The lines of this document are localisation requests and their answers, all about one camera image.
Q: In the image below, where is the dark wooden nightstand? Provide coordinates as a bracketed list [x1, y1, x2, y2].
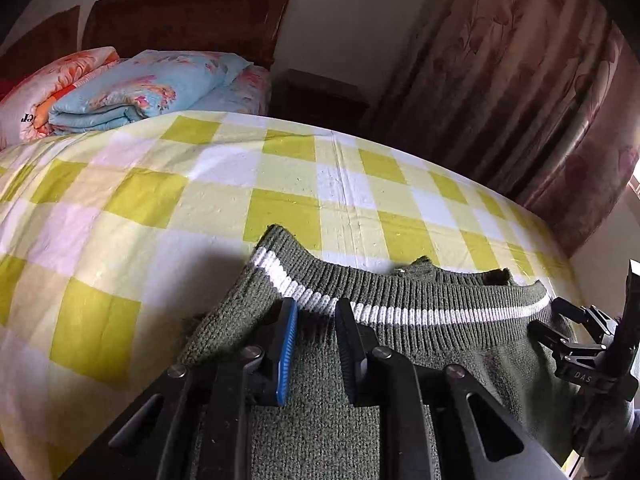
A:
[270, 69, 371, 133]

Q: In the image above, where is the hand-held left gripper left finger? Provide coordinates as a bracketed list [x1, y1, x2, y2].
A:
[60, 297, 301, 480]

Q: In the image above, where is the blue floral quilt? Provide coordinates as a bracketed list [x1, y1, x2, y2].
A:
[47, 50, 253, 136]

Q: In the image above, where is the large wooden headboard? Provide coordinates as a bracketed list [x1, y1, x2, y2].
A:
[81, 0, 297, 68]

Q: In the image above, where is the small wooden headboard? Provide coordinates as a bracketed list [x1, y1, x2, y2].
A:
[0, 5, 81, 81]

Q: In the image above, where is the pink floral quilt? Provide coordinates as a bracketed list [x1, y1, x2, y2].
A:
[0, 46, 128, 148]

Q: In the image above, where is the person's right hand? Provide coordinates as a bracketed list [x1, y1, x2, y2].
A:
[570, 395, 638, 471]

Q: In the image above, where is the pink floral curtain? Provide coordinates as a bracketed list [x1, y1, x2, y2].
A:
[360, 0, 640, 258]

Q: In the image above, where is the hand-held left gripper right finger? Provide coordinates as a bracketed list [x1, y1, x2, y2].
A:
[334, 299, 568, 480]

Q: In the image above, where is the yellow checked bed sheet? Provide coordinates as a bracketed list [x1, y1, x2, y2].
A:
[0, 110, 583, 480]

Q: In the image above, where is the green knit sweater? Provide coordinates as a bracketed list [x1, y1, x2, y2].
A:
[179, 224, 601, 480]

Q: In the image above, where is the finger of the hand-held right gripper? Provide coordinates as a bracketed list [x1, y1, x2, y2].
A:
[527, 319, 601, 361]
[550, 297, 621, 346]

